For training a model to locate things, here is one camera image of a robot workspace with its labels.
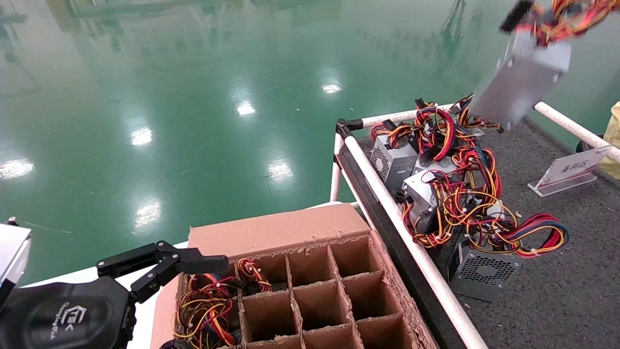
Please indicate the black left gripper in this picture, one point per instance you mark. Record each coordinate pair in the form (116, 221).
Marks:
(68, 315)

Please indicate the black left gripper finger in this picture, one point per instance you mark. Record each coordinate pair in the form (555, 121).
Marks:
(203, 261)

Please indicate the brown cardboard divider box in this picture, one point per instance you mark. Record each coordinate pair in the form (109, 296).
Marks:
(271, 232)

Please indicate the grey power supply honeycomb vent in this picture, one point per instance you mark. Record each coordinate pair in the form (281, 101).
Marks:
(397, 165)

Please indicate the dark power supply fan grille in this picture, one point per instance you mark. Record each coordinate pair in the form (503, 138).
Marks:
(484, 274)

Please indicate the clear acrylic sign holder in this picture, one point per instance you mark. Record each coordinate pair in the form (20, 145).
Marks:
(571, 169)

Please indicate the person in yellow jacket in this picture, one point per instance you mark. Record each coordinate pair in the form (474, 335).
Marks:
(614, 140)

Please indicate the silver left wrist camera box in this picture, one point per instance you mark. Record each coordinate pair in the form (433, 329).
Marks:
(12, 252)

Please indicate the white pipe cart frame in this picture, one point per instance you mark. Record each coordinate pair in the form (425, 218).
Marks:
(370, 175)

